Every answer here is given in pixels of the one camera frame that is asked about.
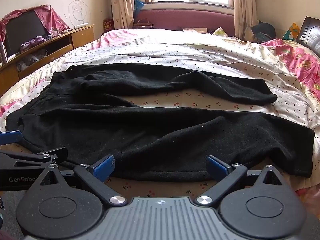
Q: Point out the purple cloth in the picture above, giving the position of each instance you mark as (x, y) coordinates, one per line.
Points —
(32, 42)

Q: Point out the black pants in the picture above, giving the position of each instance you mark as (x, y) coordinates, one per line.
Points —
(125, 130)

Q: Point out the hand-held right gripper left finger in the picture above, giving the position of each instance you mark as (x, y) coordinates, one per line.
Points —
(103, 167)

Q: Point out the maroon padded bench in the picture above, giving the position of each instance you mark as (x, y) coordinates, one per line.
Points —
(190, 17)

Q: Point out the blue bag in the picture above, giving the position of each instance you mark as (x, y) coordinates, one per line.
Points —
(138, 6)

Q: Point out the cherry print bed sheet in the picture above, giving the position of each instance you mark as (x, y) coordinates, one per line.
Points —
(300, 60)

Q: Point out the grey plastic bag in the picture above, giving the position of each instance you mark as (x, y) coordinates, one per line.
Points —
(27, 59)

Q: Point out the steel thermos bottle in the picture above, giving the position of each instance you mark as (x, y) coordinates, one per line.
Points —
(3, 53)

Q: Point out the white paper roll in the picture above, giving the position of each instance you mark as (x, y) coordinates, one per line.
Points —
(81, 25)

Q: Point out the brown paper sheets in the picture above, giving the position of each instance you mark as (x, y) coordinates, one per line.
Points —
(195, 30)

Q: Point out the cherry print bedsheet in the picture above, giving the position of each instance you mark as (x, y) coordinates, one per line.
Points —
(175, 52)

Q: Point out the red box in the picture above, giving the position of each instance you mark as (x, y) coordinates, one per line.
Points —
(109, 24)

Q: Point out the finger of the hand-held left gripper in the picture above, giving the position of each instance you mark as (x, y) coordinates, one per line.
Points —
(32, 158)
(11, 138)

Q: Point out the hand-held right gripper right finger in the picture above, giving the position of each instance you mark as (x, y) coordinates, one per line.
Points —
(216, 167)

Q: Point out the pink floral cloth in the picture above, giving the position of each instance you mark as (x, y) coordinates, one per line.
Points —
(53, 20)

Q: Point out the wicker basket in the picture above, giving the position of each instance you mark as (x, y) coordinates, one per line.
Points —
(143, 25)

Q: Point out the beige patterned curtain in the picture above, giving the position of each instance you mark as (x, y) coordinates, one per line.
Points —
(122, 2)
(243, 5)

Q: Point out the black television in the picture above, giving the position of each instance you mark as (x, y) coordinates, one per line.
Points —
(25, 32)

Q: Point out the dark bag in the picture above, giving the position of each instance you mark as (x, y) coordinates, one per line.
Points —
(262, 31)

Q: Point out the colourful cartoon bag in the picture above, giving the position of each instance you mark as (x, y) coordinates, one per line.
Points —
(292, 31)

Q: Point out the yellow green packet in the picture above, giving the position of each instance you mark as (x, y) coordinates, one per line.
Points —
(220, 32)

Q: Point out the dark wooden headboard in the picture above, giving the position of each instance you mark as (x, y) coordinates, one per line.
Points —
(308, 33)

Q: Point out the wooden cabinet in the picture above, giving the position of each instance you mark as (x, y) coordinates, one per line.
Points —
(82, 36)

